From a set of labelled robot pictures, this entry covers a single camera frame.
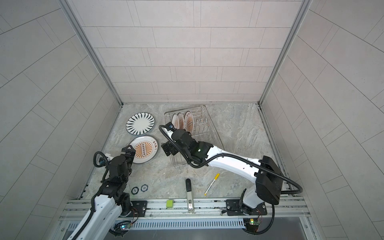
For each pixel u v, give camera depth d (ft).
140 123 3.35
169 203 2.42
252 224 2.23
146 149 2.94
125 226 2.12
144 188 2.53
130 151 2.37
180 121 3.00
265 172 1.41
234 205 2.37
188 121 3.12
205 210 2.36
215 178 2.64
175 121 3.08
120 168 1.97
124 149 2.36
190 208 2.27
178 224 2.23
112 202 1.77
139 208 2.33
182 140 1.72
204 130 3.16
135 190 2.52
